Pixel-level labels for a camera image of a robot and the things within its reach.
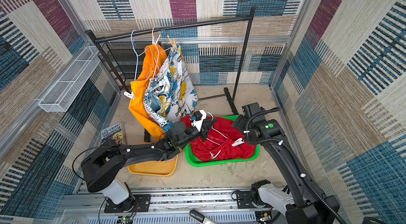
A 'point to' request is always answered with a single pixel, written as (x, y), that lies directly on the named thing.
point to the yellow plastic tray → (160, 168)
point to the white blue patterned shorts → (171, 94)
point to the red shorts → (218, 146)
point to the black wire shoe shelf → (114, 62)
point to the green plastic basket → (192, 161)
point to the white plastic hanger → (212, 156)
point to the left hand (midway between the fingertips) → (216, 120)
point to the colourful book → (114, 132)
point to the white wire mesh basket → (59, 99)
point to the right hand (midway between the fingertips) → (242, 130)
